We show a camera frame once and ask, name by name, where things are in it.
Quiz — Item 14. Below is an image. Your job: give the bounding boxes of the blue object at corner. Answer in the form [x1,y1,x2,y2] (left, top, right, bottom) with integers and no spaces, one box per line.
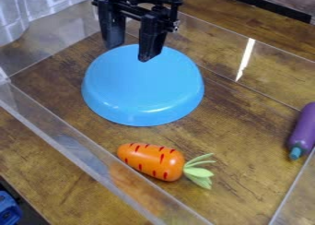
[0,191,22,225]

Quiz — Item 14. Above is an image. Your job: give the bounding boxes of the clear acrylic enclosure wall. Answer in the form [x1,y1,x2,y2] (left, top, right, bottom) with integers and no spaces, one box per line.
[0,3,315,225]

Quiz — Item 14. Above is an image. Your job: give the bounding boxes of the orange toy carrot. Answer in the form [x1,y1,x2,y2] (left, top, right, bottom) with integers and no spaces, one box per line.
[117,142,213,189]

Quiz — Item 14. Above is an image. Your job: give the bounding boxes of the white curtain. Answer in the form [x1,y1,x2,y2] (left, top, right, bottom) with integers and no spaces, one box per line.
[0,0,85,46]

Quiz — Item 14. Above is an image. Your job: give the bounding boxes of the purple toy eggplant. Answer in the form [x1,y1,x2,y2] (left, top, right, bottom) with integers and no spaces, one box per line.
[288,102,315,160]

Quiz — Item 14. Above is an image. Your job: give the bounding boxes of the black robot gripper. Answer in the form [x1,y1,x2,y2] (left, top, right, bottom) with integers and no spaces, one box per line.
[91,0,182,62]

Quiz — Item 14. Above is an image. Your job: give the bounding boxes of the blue upturned round tray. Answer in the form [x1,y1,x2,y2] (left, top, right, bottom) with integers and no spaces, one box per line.
[81,44,204,126]

